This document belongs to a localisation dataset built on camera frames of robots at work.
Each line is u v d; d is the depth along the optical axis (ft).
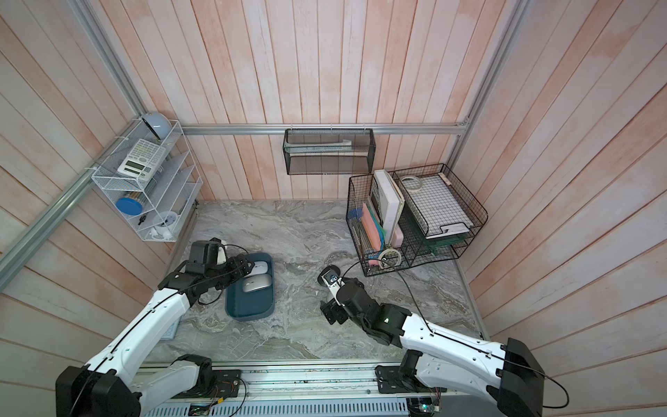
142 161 2.51
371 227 3.34
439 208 2.95
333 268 3.16
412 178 3.31
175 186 2.88
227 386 2.37
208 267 2.09
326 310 2.23
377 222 3.15
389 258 3.29
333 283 2.16
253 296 2.94
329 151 2.88
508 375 1.34
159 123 2.68
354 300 1.82
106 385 1.27
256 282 3.04
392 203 2.80
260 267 3.04
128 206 2.51
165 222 2.96
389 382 2.40
